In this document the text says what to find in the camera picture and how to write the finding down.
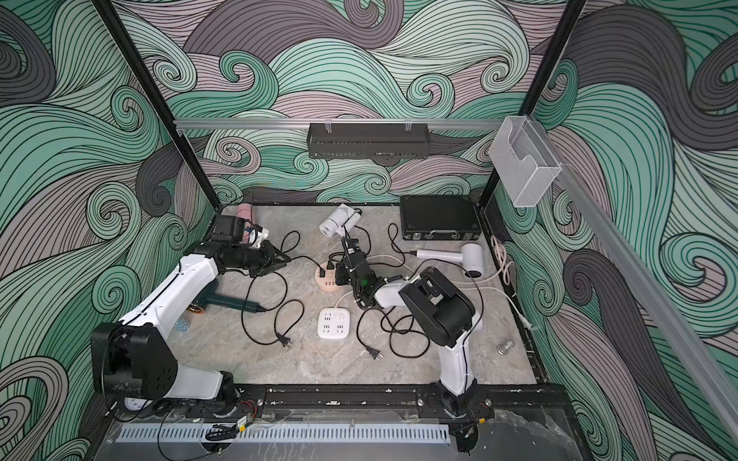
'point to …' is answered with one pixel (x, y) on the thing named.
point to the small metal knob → (503, 349)
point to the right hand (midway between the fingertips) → (334, 267)
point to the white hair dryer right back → (471, 255)
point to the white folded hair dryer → (343, 220)
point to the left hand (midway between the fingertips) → (287, 257)
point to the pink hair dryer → (246, 212)
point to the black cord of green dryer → (284, 338)
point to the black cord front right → (403, 331)
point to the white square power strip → (333, 323)
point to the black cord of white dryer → (369, 236)
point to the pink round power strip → (329, 281)
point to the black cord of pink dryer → (322, 271)
